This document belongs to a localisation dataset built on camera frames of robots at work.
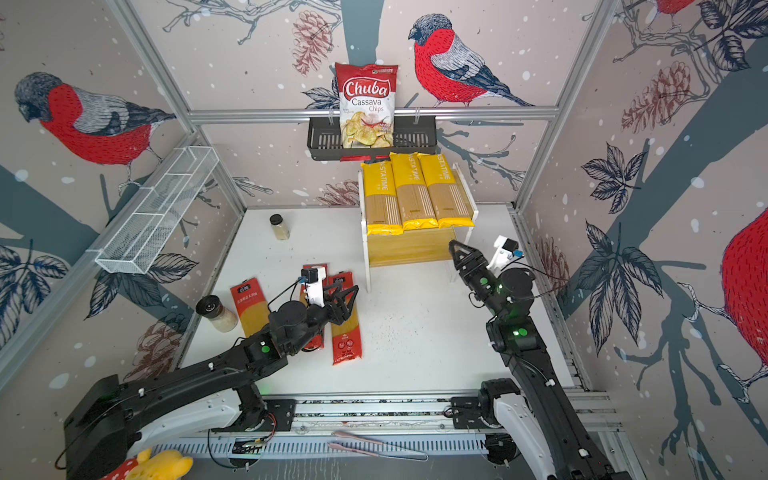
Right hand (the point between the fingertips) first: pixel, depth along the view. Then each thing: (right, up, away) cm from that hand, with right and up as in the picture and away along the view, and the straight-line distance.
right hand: (445, 252), depth 70 cm
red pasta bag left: (-57, -19, +22) cm, 64 cm away
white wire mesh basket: (-75, +10, +8) cm, 77 cm away
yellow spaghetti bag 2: (-7, +14, +5) cm, 17 cm away
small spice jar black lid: (-54, +6, +36) cm, 65 cm away
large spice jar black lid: (-62, -20, +13) cm, 67 cm away
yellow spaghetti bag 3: (+2, +12, +3) cm, 12 cm away
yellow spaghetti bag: (-15, +12, +4) cm, 20 cm away
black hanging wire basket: (-5, +36, +25) cm, 44 cm away
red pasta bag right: (-26, -26, +15) cm, 40 cm away
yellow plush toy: (-61, -45, -8) cm, 77 cm away
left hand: (-23, -9, +3) cm, 25 cm away
